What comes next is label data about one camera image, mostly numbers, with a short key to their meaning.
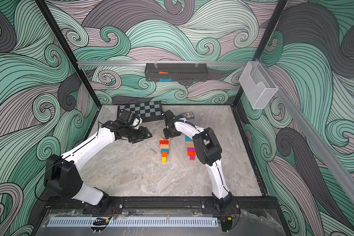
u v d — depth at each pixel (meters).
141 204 0.75
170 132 0.84
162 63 0.92
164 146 0.95
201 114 1.14
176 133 0.86
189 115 1.13
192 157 0.90
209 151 0.56
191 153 0.91
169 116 0.80
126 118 0.66
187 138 0.83
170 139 0.94
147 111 1.11
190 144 0.97
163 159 0.89
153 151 0.95
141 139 0.73
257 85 0.77
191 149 0.95
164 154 0.91
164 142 0.95
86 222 0.76
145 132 0.74
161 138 0.98
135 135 0.72
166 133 0.88
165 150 0.94
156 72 0.93
